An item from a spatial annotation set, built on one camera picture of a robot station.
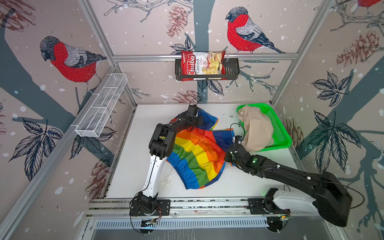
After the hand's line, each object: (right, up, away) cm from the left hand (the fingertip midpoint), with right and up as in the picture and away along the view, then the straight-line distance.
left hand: (201, 120), depth 107 cm
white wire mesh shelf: (-55, +9, -28) cm, 62 cm away
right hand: (+12, -20, -22) cm, 32 cm away
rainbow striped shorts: (-2, -22, -18) cm, 29 cm away
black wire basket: (+20, +35, -11) cm, 42 cm away
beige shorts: (+34, -3, -20) cm, 39 cm away
